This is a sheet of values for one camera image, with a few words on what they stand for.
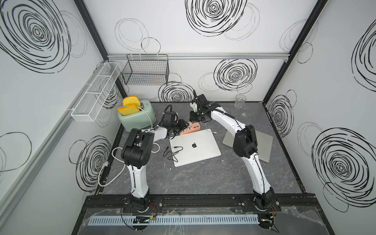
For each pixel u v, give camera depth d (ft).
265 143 3.24
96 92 2.35
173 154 3.05
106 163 2.96
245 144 1.96
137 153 1.72
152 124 3.26
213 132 3.33
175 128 2.81
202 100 2.59
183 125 2.93
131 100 3.01
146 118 3.09
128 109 2.91
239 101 3.82
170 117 2.61
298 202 2.47
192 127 3.34
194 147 3.09
